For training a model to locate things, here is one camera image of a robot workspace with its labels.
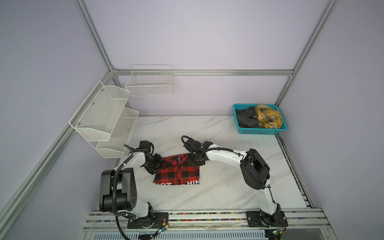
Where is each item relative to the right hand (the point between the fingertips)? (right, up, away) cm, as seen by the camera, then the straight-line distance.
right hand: (189, 163), depth 90 cm
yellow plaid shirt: (+56, +29, +14) cm, 65 cm away
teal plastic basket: (+50, +20, +14) cm, 55 cm away
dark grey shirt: (+41, +29, +17) cm, 53 cm away
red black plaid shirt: (-7, -3, -5) cm, 9 cm away
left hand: (-17, -2, -1) cm, 17 cm away
